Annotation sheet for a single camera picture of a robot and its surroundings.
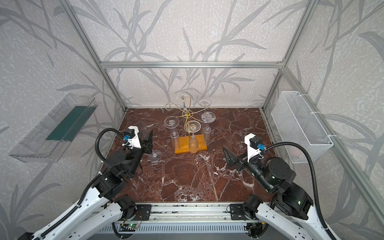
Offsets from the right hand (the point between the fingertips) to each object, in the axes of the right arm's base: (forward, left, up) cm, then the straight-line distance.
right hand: (233, 137), depth 58 cm
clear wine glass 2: (+12, +26, -5) cm, 29 cm away
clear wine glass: (+3, +37, -22) cm, 44 cm away
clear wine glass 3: (+14, +10, -5) cm, 18 cm away
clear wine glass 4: (+28, +22, -4) cm, 36 cm away
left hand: (+9, +36, -4) cm, 37 cm away
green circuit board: (-26, +46, -37) cm, 64 cm away
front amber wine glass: (+9, +17, -6) cm, 20 cm away
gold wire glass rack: (+19, +20, -7) cm, 29 cm away
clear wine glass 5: (+26, +11, -6) cm, 29 cm away
